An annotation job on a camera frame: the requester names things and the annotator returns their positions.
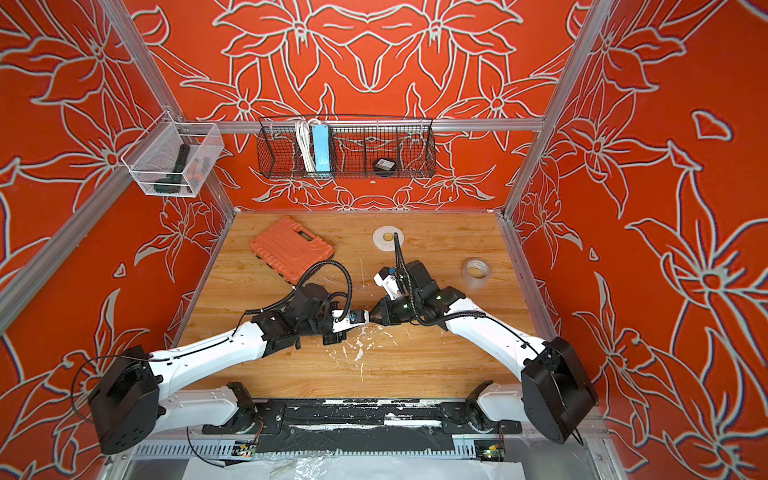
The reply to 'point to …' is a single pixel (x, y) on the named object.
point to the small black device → (384, 164)
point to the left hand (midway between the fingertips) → (359, 315)
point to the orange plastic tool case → (290, 249)
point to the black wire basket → (357, 142)
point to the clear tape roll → (475, 273)
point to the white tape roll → (384, 237)
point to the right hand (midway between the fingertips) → (364, 320)
